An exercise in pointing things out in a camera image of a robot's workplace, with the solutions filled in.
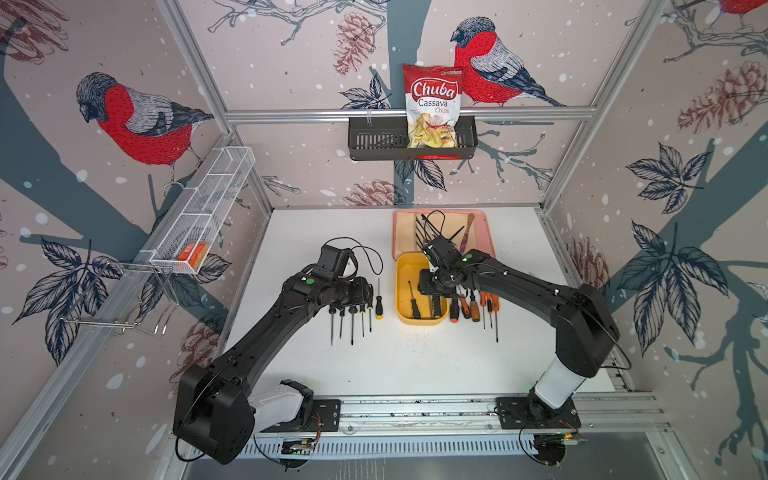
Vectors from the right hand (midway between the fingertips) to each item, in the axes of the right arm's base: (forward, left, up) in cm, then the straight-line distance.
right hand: (420, 286), depth 87 cm
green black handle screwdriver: (-4, +21, -8) cm, 23 cm away
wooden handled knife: (+28, -18, -8) cm, 35 cm away
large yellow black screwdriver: (-2, +15, -9) cm, 18 cm away
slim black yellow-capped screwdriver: (-3, +13, -9) cm, 15 cm away
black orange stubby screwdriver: (-4, -11, -8) cm, 14 cm away
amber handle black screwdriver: (-5, -17, -9) cm, 20 cm away
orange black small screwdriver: (-3, -14, -8) cm, 17 cm away
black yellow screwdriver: (-3, +18, -9) cm, 20 cm away
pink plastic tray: (+33, -26, -9) cm, 43 cm away
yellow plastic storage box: (-3, -5, -8) cm, 10 cm away
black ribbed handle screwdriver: (-5, +25, -10) cm, 27 cm away
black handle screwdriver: (-5, +1, -8) cm, 10 cm away
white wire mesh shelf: (+10, +60, +22) cm, 65 cm away
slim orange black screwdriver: (-1, -22, -10) cm, 24 cm away
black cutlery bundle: (+31, -3, -11) cm, 33 cm away
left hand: (-4, +14, +6) cm, 15 cm away
